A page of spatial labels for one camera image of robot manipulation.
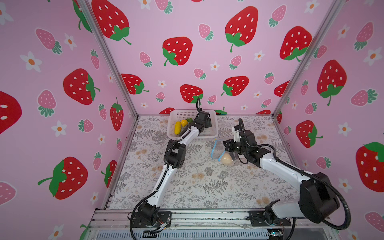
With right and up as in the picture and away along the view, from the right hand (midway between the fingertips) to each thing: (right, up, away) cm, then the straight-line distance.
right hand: (222, 141), depth 85 cm
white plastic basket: (-32, +17, +28) cm, 46 cm away
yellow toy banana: (-29, +8, +23) cm, 38 cm away
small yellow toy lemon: (-25, +12, +25) cm, 37 cm away
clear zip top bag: (0, -7, +16) cm, 17 cm away
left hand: (-7, +14, +27) cm, 31 cm away
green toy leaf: (-20, +15, +29) cm, 38 cm away
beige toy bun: (+4, -11, +5) cm, 13 cm away
